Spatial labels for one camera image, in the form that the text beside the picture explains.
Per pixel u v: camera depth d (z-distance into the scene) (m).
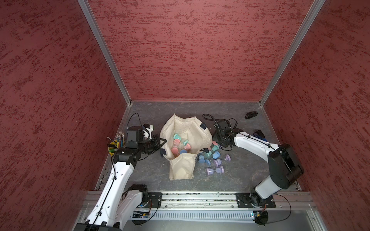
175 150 0.85
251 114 1.13
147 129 0.70
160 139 0.73
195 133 0.90
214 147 0.91
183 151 0.89
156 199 0.74
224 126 0.71
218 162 0.85
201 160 0.85
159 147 0.71
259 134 0.97
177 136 0.97
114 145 0.84
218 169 0.83
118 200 0.44
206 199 0.76
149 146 0.63
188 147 0.90
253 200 0.65
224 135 0.68
